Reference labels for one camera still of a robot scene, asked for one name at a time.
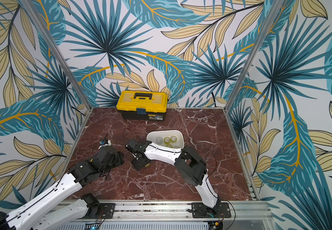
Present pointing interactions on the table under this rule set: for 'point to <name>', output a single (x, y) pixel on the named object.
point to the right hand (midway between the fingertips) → (140, 163)
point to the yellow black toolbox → (146, 105)
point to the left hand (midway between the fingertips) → (118, 158)
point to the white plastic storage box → (152, 136)
